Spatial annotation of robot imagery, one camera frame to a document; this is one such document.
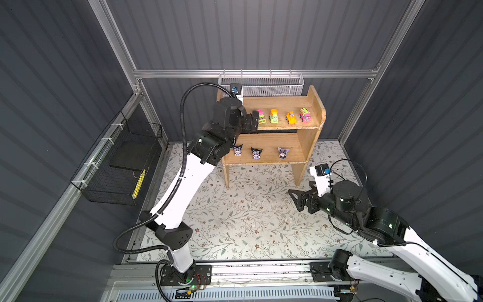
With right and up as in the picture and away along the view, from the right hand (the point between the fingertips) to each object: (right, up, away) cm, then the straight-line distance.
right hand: (301, 189), depth 63 cm
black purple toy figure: (-14, +13, +18) cm, 26 cm away
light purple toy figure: (-2, +13, +18) cm, 23 cm away
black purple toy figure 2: (-23, +14, +20) cm, 33 cm away
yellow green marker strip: (-59, +1, +6) cm, 59 cm away
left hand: (-21, +27, +1) cm, 34 cm away
